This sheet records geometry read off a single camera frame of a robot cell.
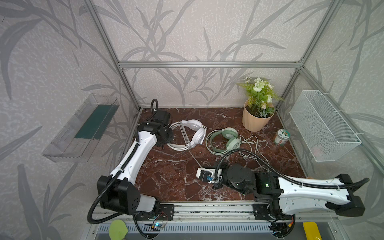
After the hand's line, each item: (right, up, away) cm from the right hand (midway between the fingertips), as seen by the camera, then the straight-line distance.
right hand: (202, 160), depth 62 cm
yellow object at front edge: (+51, -35, +7) cm, 62 cm away
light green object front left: (-40, -35, +8) cm, 53 cm away
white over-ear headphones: (-5, +14, +18) cm, 23 cm away
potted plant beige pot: (+38, +24, +37) cm, 58 cm away
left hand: (-17, +10, +19) cm, 27 cm away
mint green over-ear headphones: (+19, +3, +29) cm, 35 cm away
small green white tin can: (+51, +6, +32) cm, 60 cm away
